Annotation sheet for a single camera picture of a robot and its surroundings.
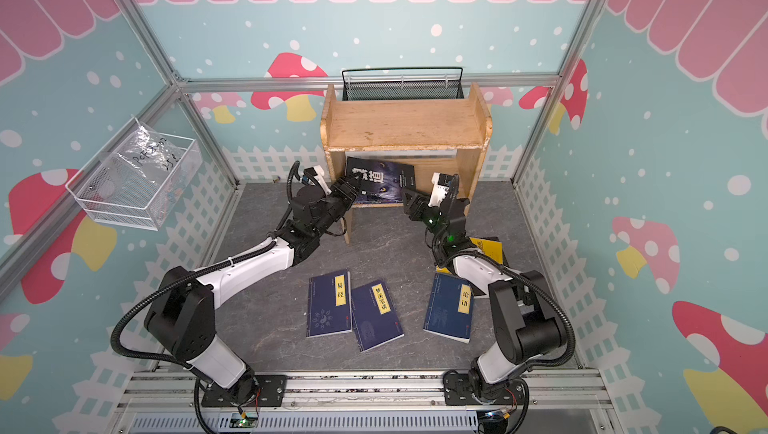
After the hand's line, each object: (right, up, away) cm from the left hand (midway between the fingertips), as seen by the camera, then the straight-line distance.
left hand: (363, 182), depth 80 cm
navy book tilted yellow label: (+3, -39, +5) cm, 40 cm away
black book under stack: (+34, -33, +9) cm, 48 cm away
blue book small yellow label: (+25, -36, +7) cm, 45 cm away
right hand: (+12, -2, +4) cm, 12 cm away
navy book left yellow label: (-11, -35, +7) cm, 38 cm away
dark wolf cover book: (+4, +1, +5) cm, 6 cm away
